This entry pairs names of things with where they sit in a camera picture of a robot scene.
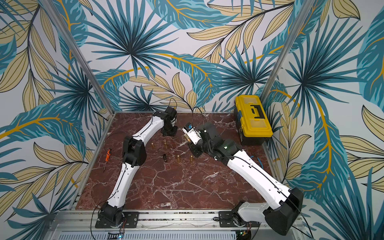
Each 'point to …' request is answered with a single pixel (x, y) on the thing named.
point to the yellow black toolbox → (254, 124)
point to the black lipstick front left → (164, 157)
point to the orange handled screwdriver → (108, 155)
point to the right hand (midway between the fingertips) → (190, 141)
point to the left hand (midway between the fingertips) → (173, 135)
